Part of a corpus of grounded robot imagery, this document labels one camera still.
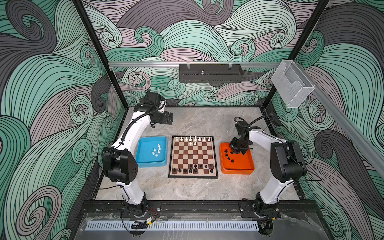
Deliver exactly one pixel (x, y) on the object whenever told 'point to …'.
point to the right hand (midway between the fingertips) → (231, 149)
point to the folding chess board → (192, 157)
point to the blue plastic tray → (152, 151)
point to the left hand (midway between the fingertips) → (166, 117)
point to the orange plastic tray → (236, 163)
